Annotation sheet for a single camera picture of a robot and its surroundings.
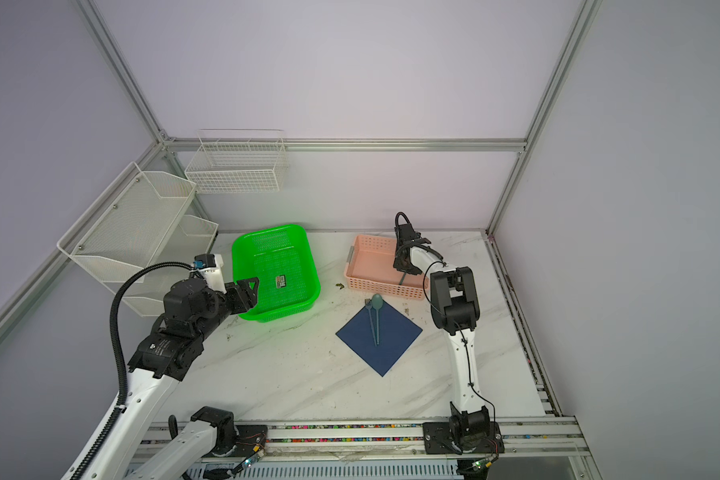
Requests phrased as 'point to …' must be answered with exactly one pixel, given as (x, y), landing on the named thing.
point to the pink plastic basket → (370, 266)
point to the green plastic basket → (282, 259)
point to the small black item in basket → (282, 280)
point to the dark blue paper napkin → (396, 333)
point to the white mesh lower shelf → (186, 238)
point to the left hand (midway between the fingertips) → (245, 284)
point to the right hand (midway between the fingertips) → (404, 264)
